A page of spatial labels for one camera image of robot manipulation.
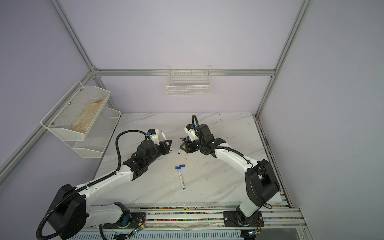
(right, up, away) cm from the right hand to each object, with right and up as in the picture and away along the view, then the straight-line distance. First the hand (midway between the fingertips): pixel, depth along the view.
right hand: (182, 146), depth 83 cm
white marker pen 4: (-1, -20, +4) cm, 21 cm away
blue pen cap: (-1, -14, +11) cm, 17 cm away
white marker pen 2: (-4, -6, +16) cm, 17 cm away
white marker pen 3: (+2, +3, +24) cm, 24 cm away
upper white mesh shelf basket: (-56, +16, -7) cm, 59 cm away
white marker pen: (-9, +4, -3) cm, 10 cm away
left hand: (-6, +2, -1) cm, 7 cm away
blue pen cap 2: (-4, -15, +10) cm, 18 cm away
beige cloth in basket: (-51, +13, -6) cm, 53 cm away
